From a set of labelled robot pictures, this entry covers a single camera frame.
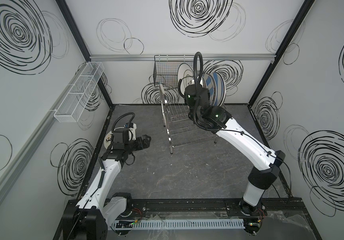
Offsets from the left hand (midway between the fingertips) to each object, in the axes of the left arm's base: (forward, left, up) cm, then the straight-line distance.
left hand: (145, 138), depth 82 cm
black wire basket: (+43, -9, +16) cm, 47 cm away
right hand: (+11, -25, +28) cm, 40 cm away
